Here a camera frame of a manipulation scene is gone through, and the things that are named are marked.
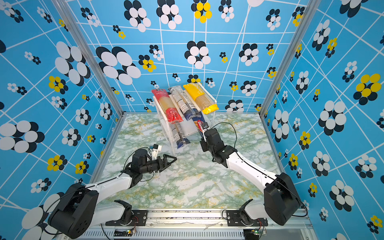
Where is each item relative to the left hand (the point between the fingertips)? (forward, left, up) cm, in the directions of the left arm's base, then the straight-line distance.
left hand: (174, 161), depth 82 cm
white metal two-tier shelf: (+21, -9, +4) cm, 23 cm away
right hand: (+12, -18, +7) cm, 23 cm away
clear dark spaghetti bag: (+12, -2, +9) cm, 15 cm away
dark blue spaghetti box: (+17, -13, +14) cm, 26 cm away
